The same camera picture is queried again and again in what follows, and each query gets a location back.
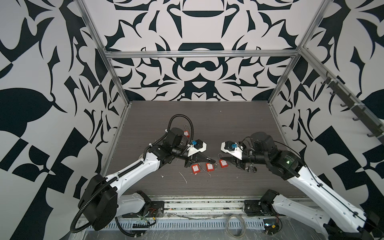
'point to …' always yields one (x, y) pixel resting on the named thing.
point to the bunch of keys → (250, 167)
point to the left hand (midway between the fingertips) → (209, 156)
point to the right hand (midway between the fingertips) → (223, 152)
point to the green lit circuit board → (271, 226)
